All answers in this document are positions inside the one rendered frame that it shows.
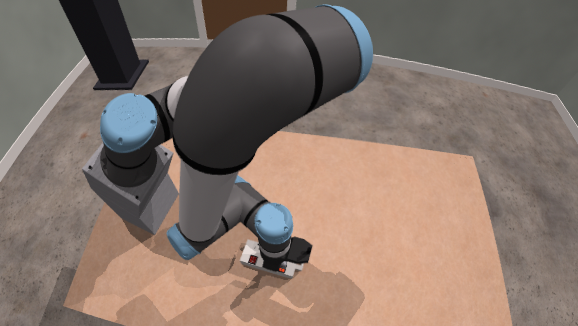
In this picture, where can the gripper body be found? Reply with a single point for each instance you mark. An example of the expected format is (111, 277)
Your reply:
(296, 252)

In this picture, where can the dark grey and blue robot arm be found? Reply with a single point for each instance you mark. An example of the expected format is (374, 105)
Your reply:
(257, 76)

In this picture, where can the white power strip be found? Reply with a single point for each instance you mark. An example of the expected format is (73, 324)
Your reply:
(251, 257)

